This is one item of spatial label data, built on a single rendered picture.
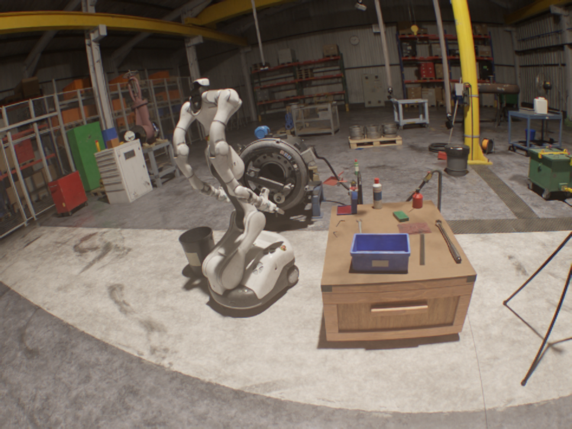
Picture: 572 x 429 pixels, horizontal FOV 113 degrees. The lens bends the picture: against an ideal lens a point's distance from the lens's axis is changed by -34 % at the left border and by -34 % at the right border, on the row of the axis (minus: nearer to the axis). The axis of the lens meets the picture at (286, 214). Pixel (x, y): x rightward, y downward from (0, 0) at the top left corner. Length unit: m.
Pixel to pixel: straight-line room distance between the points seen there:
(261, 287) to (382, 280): 0.85
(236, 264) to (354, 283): 0.85
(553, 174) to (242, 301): 3.67
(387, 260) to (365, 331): 0.45
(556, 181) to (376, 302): 3.11
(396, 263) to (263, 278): 0.90
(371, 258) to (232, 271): 0.93
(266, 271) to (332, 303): 0.60
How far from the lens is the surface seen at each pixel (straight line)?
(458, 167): 4.50
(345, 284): 1.44
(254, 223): 1.98
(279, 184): 2.81
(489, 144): 6.12
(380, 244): 1.63
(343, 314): 1.60
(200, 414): 1.67
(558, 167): 4.04
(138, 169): 6.32
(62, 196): 7.10
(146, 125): 6.90
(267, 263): 1.95
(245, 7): 14.85
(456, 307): 1.68
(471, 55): 5.34
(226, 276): 1.92
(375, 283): 1.44
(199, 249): 2.47
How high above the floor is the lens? 1.36
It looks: 23 degrees down
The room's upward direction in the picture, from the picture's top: 10 degrees counter-clockwise
